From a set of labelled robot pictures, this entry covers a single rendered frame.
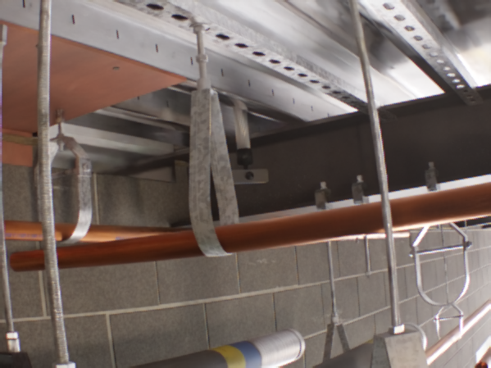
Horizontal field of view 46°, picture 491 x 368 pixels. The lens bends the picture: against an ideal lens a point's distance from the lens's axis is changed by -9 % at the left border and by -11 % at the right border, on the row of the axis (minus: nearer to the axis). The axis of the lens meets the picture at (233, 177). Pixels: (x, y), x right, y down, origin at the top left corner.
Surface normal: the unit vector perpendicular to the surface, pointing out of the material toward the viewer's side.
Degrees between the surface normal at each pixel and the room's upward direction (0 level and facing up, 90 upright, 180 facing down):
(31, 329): 90
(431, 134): 90
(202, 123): 74
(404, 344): 57
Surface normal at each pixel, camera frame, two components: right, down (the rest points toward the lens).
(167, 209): 0.84, -0.16
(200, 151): -0.31, -0.39
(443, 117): -0.53, -0.08
